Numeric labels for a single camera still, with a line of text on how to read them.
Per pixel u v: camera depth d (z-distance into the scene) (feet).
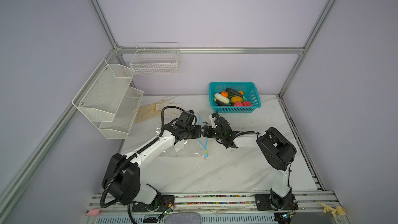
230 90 3.76
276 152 1.68
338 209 2.33
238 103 3.53
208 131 2.76
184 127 2.12
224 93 3.83
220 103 3.73
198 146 2.69
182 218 2.23
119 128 2.45
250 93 3.79
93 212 2.32
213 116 2.89
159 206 2.37
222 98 3.75
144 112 3.63
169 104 3.76
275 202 2.14
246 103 3.53
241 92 3.85
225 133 2.49
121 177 1.36
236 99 3.73
